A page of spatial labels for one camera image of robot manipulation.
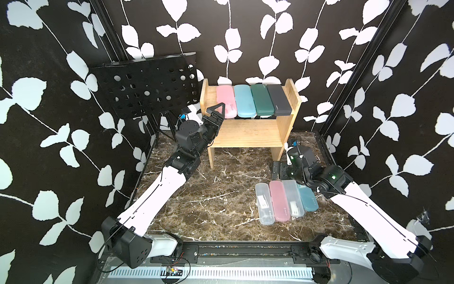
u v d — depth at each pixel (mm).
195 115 592
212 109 571
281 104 689
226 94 767
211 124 569
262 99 725
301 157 484
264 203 878
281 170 612
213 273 701
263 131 930
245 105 704
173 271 704
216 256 748
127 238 374
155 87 774
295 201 888
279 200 894
